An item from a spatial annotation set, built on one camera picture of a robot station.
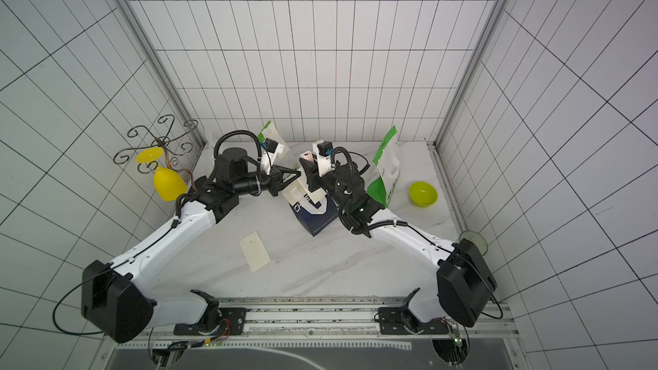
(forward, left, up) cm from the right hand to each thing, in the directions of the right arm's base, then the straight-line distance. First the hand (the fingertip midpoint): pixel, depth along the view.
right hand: (309, 150), depth 74 cm
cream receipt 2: (-19, +20, -32) cm, 42 cm away
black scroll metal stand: (+2, +46, -1) cm, 46 cm away
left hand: (-7, +3, -5) cm, 9 cm away
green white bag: (+17, +18, -9) cm, 26 cm away
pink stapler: (-4, 0, +2) cm, 4 cm away
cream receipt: (-9, -2, -11) cm, 14 cm away
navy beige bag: (-12, -3, -15) cm, 19 cm away
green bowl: (+7, -42, -32) cm, 53 cm away
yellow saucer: (-4, +48, 0) cm, 48 cm away
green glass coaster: (-15, -51, -20) cm, 57 cm away
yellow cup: (-8, +45, -10) cm, 46 cm away
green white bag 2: (+4, -25, -16) cm, 30 cm away
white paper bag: (+13, +48, -26) cm, 56 cm away
